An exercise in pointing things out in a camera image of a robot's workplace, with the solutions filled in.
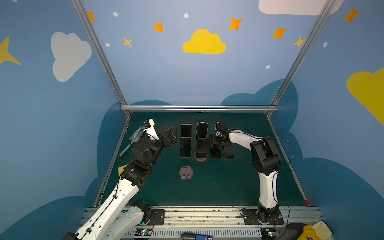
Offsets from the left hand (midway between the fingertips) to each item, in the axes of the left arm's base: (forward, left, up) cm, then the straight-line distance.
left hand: (171, 127), depth 68 cm
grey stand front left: (-8, -6, -32) cm, 34 cm away
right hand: (+16, -26, -32) cm, 44 cm away
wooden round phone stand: (+2, -15, -34) cm, 37 cm away
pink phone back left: (+16, -5, -23) cm, 28 cm away
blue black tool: (-39, -10, -29) cm, 49 cm away
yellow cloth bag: (-36, -70, -31) cm, 85 cm away
